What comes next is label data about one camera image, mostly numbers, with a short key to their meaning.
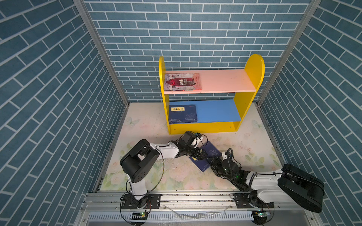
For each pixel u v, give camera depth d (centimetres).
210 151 92
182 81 74
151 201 73
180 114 92
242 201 73
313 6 71
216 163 76
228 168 63
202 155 79
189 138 73
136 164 47
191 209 72
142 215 72
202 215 71
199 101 119
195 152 80
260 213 72
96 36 81
